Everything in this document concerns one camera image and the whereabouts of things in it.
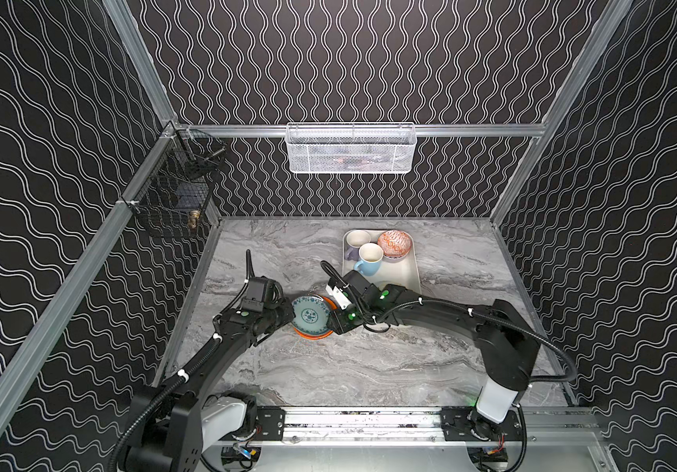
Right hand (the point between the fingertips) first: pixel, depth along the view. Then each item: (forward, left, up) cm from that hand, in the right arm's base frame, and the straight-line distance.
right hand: (334, 323), depth 84 cm
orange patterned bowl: (+33, -20, -3) cm, 39 cm away
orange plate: (-2, +4, -5) cm, 7 cm away
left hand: (+3, +11, +2) cm, 12 cm away
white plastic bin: (+24, -23, -9) cm, 35 cm away
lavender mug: (+27, -5, -2) cm, 27 cm away
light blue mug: (+26, -12, -2) cm, 29 cm away
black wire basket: (+34, +52, +20) cm, 65 cm away
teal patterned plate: (+4, +7, -2) cm, 8 cm away
